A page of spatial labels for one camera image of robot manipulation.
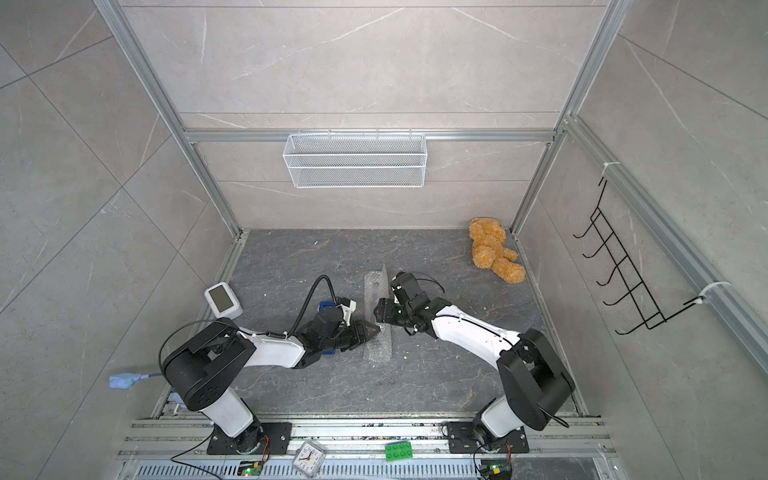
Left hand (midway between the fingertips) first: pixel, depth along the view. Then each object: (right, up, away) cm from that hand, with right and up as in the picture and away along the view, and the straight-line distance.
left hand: (382, 330), depth 87 cm
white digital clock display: (-52, +7, +8) cm, 54 cm away
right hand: (+1, +5, -1) cm, 5 cm away
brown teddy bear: (+34, +23, +6) cm, 42 cm away
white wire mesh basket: (-9, +55, +13) cm, 57 cm away
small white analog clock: (-17, -26, -18) cm, 36 cm away
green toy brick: (+4, -24, -19) cm, 31 cm away
